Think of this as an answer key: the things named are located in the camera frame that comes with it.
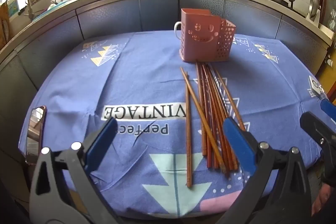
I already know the bunch of wooden chopsticks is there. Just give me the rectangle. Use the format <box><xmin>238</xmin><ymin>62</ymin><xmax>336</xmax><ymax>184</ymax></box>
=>
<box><xmin>180</xmin><ymin>63</ymin><xmax>246</xmax><ymax>189</ymax></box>

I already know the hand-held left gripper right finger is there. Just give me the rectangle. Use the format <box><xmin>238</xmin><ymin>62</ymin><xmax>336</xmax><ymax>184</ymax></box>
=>
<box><xmin>223</xmin><ymin>116</ymin><xmax>313</xmax><ymax>224</ymax></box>

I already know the glossy black smartphone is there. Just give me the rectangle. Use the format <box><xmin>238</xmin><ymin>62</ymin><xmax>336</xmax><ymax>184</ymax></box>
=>
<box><xmin>27</xmin><ymin>106</ymin><xmax>48</xmax><ymax>164</ymax></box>

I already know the white mug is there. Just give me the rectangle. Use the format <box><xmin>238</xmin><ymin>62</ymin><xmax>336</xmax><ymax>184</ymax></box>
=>
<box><xmin>174</xmin><ymin>21</ymin><xmax>183</xmax><ymax>41</ymax></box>

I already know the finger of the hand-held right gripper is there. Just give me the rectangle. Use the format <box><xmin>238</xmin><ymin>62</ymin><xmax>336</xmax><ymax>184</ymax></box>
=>
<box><xmin>300</xmin><ymin>111</ymin><xmax>336</xmax><ymax>146</ymax></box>
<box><xmin>320</xmin><ymin>99</ymin><xmax>336</xmax><ymax>122</ymax></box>

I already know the steel bowl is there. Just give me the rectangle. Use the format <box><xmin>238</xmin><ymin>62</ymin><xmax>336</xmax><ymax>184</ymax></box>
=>
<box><xmin>308</xmin><ymin>0</ymin><xmax>320</xmax><ymax>20</ymax></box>

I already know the blue printed tablecloth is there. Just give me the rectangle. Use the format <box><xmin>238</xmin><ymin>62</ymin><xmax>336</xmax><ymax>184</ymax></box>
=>
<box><xmin>18</xmin><ymin>30</ymin><xmax>330</xmax><ymax>216</ymax></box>

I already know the person's right hand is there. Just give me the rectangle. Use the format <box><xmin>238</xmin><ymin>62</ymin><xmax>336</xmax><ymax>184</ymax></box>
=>
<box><xmin>312</xmin><ymin>183</ymin><xmax>336</xmax><ymax>216</ymax></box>

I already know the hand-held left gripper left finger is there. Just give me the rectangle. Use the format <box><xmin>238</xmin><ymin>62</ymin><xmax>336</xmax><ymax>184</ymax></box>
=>
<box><xmin>28</xmin><ymin>116</ymin><xmax>119</xmax><ymax>224</ymax></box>

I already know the pink plastic utensil holder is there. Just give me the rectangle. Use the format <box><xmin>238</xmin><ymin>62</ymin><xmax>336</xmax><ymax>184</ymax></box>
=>
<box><xmin>178</xmin><ymin>8</ymin><xmax>236</xmax><ymax>63</ymax></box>

